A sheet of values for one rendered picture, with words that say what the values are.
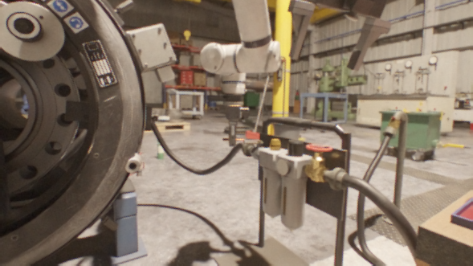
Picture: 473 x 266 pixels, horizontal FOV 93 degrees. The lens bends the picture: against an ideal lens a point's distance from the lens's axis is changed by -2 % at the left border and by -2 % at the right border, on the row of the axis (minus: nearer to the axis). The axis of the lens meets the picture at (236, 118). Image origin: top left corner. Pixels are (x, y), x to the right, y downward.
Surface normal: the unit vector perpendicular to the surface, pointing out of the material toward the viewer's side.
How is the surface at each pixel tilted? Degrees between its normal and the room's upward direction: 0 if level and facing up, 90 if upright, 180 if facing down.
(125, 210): 90
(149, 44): 90
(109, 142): 90
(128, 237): 90
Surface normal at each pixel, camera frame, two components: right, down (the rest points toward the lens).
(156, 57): 0.53, 0.07
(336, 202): -0.85, 0.02
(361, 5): 0.01, 0.76
